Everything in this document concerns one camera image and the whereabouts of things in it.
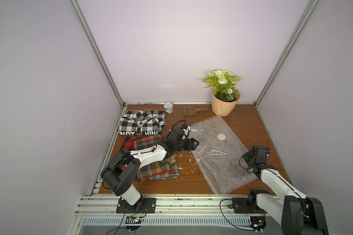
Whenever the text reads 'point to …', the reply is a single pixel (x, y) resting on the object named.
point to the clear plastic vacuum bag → (219, 155)
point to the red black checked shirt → (128, 143)
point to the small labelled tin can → (168, 107)
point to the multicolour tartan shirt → (165, 169)
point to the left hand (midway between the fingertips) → (198, 143)
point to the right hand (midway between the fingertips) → (249, 150)
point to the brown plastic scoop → (191, 110)
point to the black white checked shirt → (141, 122)
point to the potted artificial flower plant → (225, 95)
